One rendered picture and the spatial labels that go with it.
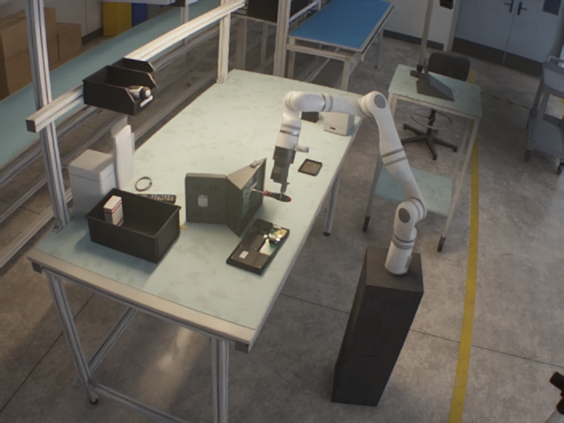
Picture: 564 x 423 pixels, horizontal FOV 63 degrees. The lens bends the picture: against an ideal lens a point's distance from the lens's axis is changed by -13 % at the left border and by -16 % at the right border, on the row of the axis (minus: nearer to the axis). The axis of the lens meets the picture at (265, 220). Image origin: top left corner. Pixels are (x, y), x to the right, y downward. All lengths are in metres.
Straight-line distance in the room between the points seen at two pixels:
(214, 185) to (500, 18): 6.90
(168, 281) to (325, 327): 1.42
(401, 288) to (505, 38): 6.68
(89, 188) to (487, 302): 2.54
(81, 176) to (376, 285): 1.20
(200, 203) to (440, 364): 1.70
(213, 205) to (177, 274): 0.31
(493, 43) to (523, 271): 5.13
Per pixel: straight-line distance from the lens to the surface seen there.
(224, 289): 1.75
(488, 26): 8.34
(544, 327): 3.56
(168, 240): 1.88
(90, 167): 2.00
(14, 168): 2.77
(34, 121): 1.71
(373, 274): 2.11
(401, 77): 3.44
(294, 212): 2.09
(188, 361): 2.80
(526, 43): 8.45
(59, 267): 1.90
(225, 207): 1.95
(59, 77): 3.74
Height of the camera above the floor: 2.23
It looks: 37 degrees down
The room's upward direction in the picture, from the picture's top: 5 degrees clockwise
